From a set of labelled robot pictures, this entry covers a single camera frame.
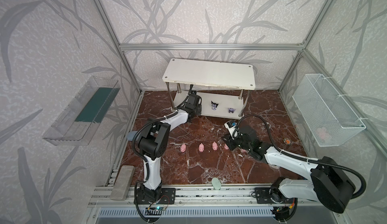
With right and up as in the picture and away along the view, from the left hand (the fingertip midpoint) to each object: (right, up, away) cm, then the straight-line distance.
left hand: (198, 101), depth 100 cm
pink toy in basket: (+63, -16, -25) cm, 69 cm away
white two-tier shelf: (+14, +7, -23) cm, 27 cm away
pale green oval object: (+10, -42, -24) cm, 49 cm away
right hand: (+15, -18, -15) cm, 27 cm away
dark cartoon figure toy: (+11, -3, -3) cm, 11 cm away
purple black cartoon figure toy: (+22, -6, -3) cm, 23 cm away
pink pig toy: (-9, -28, -11) cm, 31 cm away
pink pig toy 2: (+2, -28, -11) cm, 30 cm away
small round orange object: (+56, -25, -7) cm, 62 cm away
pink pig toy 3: (+10, -27, -11) cm, 31 cm away
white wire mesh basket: (+56, -9, -39) cm, 69 cm away
